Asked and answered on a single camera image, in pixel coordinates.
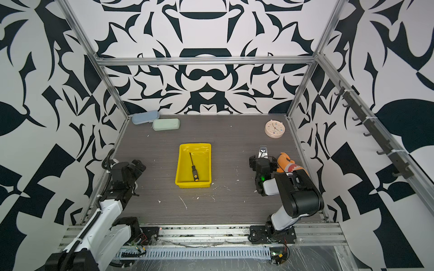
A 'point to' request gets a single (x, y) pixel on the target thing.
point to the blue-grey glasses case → (144, 117)
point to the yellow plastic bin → (201, 155)
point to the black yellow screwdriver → (194, 171)
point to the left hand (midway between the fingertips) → (132, 164)
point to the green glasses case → (159, 124)
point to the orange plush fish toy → (285, 165)
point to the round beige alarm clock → (274, 129)
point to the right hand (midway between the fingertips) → (264, 153)
